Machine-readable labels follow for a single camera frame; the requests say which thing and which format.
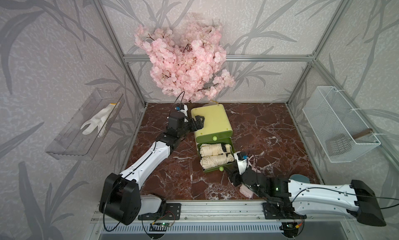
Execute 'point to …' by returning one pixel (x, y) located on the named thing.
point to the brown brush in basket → (336, 144)
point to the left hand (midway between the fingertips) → (198, 119)
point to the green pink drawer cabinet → (222, 131)
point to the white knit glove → (212, 102)
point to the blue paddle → (300, 177)
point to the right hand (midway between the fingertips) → (227, 166)
